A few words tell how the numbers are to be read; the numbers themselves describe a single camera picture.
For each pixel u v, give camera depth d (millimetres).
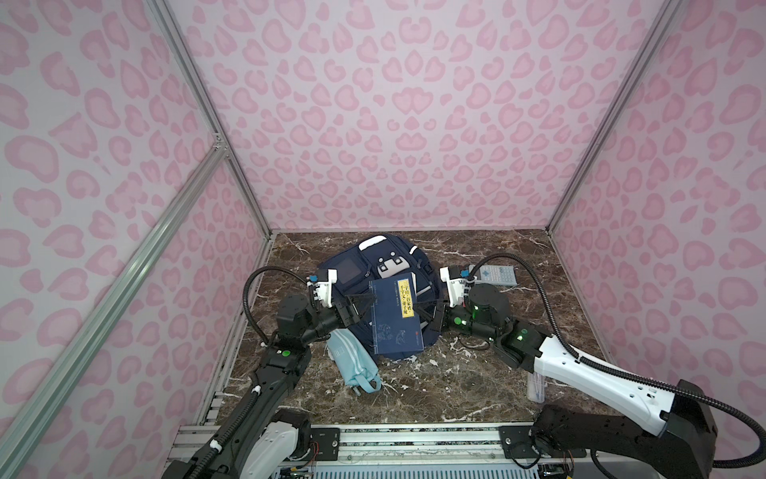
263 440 471
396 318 736
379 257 996
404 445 749
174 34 715
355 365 821
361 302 664
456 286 652
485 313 542
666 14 696
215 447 411
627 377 430
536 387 816
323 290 687
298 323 589
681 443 374
